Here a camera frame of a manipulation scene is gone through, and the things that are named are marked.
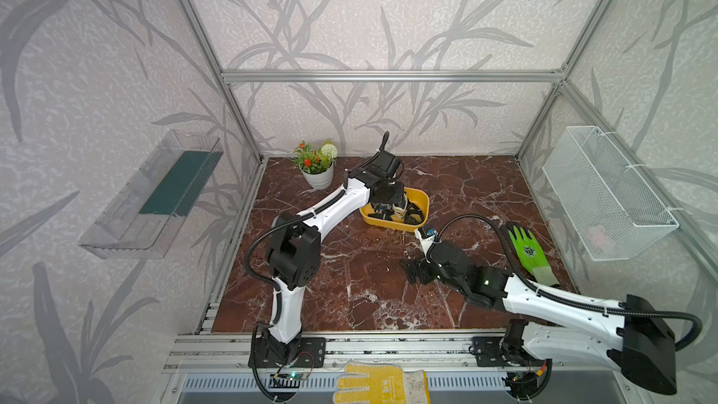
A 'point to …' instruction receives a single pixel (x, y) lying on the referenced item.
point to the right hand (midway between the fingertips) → (410, 253)
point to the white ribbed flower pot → (320, 180)
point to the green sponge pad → (183, 184)
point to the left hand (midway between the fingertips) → (400, 195)
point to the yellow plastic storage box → (391, 216)
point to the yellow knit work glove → (386, 383)
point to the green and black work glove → (531, 254)
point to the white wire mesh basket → (612, 211)
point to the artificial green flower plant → (315, 161)
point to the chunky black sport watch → (412, 215)
